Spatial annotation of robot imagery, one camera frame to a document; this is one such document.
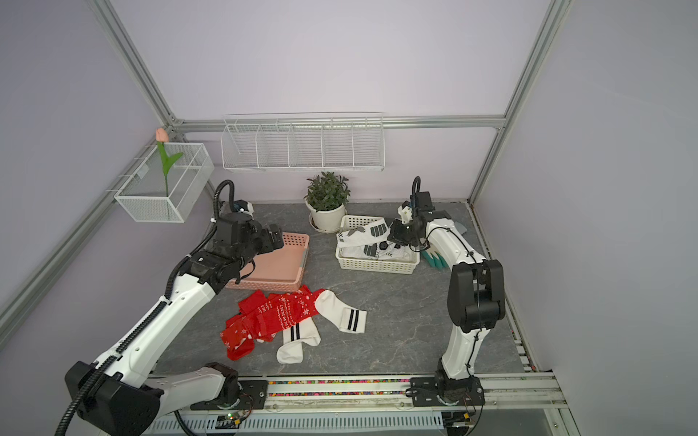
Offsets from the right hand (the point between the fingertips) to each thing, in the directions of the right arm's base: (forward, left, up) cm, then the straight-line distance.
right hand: (388, 235), depth 93 cm
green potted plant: (+17, +22, +5) cm, 28 cm away
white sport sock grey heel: (-2, +1, -6) cm, 6 cm away
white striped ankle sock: (-24, +14, -12) cm, 31 cm away
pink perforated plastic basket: (-9, +38, -8) cm, 40 cm away
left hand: (-9, +36, +13) cm, 39 cm away
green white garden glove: (-2, -18, -10) cm, 21 cm away
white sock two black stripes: (-28, +28, -12) cm, 42 cm away
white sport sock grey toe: (+3, +5, 0) cm, 6 cm away
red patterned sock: (-23, +40, -10) cm, 48 cm away
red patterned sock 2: (-31, +47, -10) cm, 57 cm away
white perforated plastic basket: (-7, +7, -8) cm, 12 cm away
